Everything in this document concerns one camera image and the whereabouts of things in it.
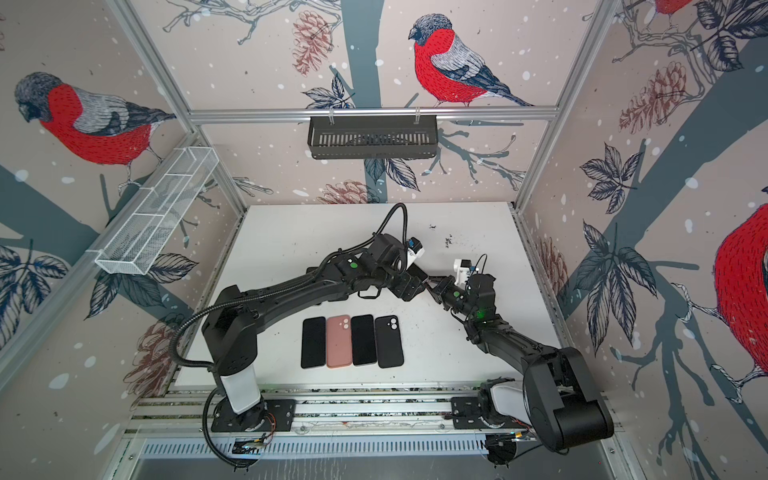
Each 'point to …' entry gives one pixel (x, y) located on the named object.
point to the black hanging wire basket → (373, 137)
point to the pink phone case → (338, 341)
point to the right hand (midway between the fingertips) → (419, 282)
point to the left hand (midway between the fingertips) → (416, 280)
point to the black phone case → (388, 341)
